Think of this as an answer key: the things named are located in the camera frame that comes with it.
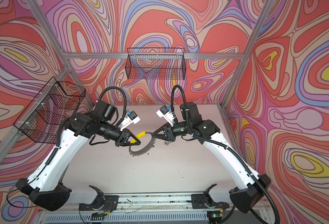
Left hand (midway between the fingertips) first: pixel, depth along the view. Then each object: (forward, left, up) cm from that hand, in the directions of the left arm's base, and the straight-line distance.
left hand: (140, 142), depth 60 cm
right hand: (+2, -7, -1) cm, 8 cm away
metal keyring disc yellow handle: (-1, -2, -3) cm, 4 cm away
